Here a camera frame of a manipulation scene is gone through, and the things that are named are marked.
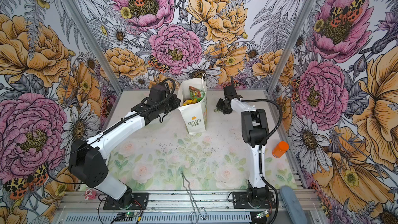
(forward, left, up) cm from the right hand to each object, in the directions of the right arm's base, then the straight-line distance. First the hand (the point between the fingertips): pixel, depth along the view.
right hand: (218, 110), depth 105 cm
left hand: (-10, +22, +19) cm, 31 cm away
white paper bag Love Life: (-13, +15, +22) cm, 30 cm away
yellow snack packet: (-8, +17, +18) cm, 26 cm away
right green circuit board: (-57, -15, -4) cm, 59 cm away
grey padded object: (-55, -29, -1) cm, 63 cm away
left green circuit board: (-56, +44, -3) cm, 71 cm away
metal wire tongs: (-57, +16, -4) cm, 59 cm away
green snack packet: (+1, +14, +16) cm, 21 cm away
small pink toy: (-48, +64, +1) cm, 80 cm away
